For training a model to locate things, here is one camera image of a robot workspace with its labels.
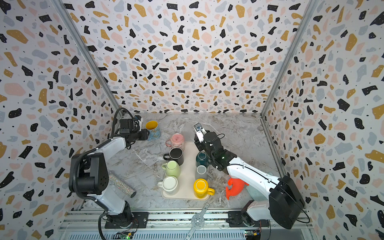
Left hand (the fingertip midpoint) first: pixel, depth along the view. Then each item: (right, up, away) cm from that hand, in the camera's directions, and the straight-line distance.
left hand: (145, 129), depth 94 cm
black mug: (+20, -14, -6) cm, 26 cm away
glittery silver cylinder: (-8, -31, -12) cm, 34 cm away
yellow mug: (+36, -29, -19) cm, 50 cm away
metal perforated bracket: (+34, -46, -20) cm, 60 cm away
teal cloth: (+66, -36, -12) cm, 76 cm away
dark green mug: (+36, -17, -9) cm, 41 cm away
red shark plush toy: (+54, -31, -13) cm, 64 cm away
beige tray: (+27, -28, -6) cm, 39 cm away
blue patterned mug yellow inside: (+3, +1, +6) cm, 7 cm away
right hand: (+34, 0, -16) cm, 37 cm away
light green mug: (+20, -21, -12) cm, 31 cm away
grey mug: (+36, -23, -14) cm, 44 cm away
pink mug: (+21, -7, -2) cm, 22 cm away
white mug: (+19, -28, -16) cm, 37 cm away
